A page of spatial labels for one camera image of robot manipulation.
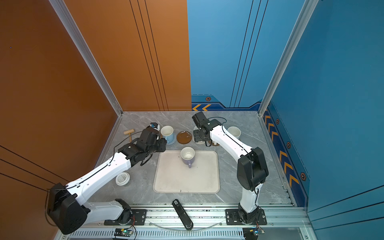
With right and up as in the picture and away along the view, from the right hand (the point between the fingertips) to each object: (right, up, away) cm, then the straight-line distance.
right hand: (200, 136), depth 89 cm
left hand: (-20, -1, -7) cm, 21 cm away
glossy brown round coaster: (-11, -1, +15) cm, 19 cm away
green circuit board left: (-38, -45, -18) cm, 61 cm away
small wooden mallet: (-51, +2, +18) cm, 54 cm away
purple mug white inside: (-8, -12, +5) cm, 15 cm away
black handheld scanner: (-7, -39, -18) cm, 43 cm away
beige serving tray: (-17, -23, +1) cm, 29 cm away
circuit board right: (+24, -44, -19) cm, 54 cm away
